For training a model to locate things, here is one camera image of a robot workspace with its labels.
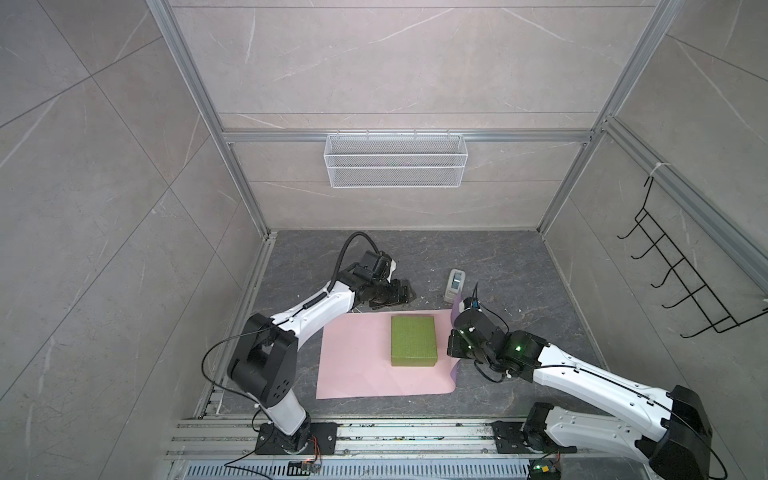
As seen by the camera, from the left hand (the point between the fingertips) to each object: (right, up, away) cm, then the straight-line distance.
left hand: (407, 292), depth 86 cm
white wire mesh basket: (-3, +44, +16) cm, 47 cm away
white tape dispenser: (+17, +1, +15) cm, 23 cm away
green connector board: (+32, -41, -15) cm, 54 cm away
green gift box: (+1, -13, -3) cm, 14 cm away
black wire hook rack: (+63, +12, -13) cm, 65 cm away
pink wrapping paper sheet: (-15, -21, +2) cm, 26 cm away
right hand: (+10, -11, -6) cm, 16 cm away
